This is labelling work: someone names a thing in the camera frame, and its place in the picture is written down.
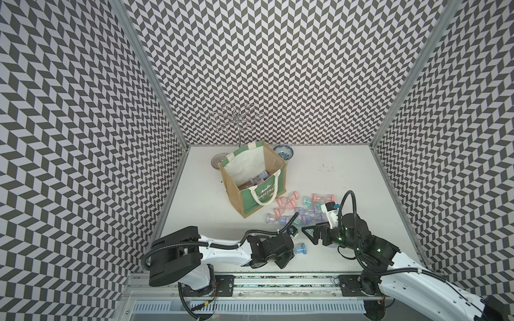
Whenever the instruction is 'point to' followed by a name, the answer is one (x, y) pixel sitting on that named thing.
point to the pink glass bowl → (217, 159)
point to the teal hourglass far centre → (307, 200)
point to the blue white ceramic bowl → (284, 151)
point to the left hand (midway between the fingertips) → (287, 253)
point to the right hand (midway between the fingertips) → (310, 232)
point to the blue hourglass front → (302, 249)
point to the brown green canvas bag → (253, 176)
